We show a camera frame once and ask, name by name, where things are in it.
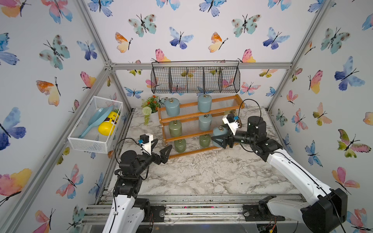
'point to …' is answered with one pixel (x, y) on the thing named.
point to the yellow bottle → (107, 128)
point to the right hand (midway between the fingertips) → (216, 131)
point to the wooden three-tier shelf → (191, 131)
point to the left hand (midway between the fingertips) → (165, 142)
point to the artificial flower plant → (150, 109)
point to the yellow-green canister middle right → (230, 111)
